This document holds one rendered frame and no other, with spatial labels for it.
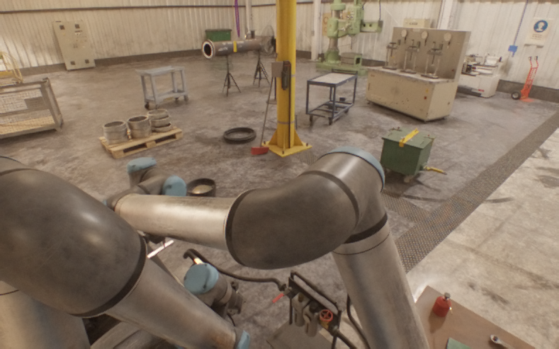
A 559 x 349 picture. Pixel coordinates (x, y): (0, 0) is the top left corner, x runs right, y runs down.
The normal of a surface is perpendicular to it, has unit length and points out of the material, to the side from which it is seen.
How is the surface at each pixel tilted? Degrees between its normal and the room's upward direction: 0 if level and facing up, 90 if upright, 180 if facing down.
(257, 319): 0
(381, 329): 84
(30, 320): 86
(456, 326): 0
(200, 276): 19
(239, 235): 63
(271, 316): 0
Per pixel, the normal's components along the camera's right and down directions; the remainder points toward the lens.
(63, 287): 0.33, 0.29
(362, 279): -0.38, 0.36
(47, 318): 0.87, 0.22
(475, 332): 0.00, -0.87
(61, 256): 0.55, -0.07
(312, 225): 0.13, -0.02
